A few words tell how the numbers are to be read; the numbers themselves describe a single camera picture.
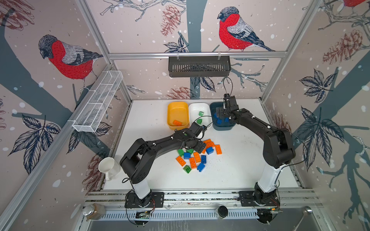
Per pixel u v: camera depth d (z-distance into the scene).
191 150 0.88
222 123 1.07
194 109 1.12
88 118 0.71
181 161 0.88
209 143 0.94
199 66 1.07
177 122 1.05
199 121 1.06
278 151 0.50
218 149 0.92
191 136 0.69
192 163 0.86
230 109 0.74
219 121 1.04
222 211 0.62
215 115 0.91
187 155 0.88
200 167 0.83
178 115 1.05
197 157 0.88
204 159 0.88
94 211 0.63
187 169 0.82
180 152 0.88
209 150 0.90
